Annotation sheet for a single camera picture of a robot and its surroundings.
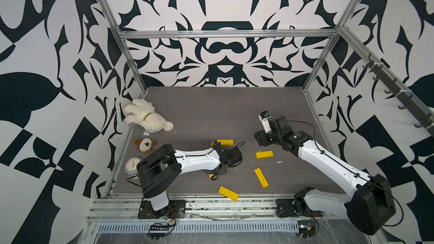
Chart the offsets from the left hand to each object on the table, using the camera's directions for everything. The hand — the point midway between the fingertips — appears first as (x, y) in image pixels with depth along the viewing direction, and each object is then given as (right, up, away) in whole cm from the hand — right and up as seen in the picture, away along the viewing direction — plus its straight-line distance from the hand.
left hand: (216, 165), depth 86 cm
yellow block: (+22, -5, -3) cm, 22 cm away
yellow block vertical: (+25, +4, +4) cm, 26 cm away
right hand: (+22, +18, -1) cm, 28 cm away
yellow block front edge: (+6, -10, -8) cm, 14 cm away
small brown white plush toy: (-37, +9, +5) cm, 39 cm away
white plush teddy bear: (-41, +26, +10) cm, 50 cm away
